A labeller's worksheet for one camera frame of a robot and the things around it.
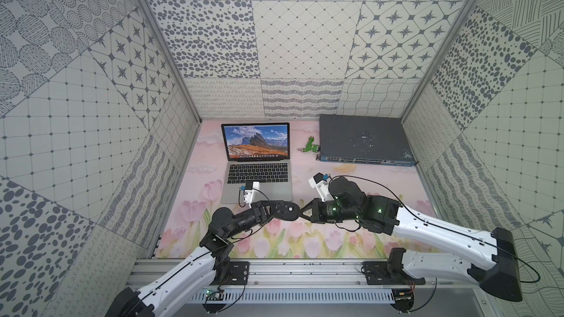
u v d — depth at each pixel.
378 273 0.70
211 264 0.57
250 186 0.71
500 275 0.38
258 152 1.01
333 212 0.58
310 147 1.07
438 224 0.46
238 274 0.73
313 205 0.61
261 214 0.66
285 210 0.68
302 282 0.73
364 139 1.08
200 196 0.93
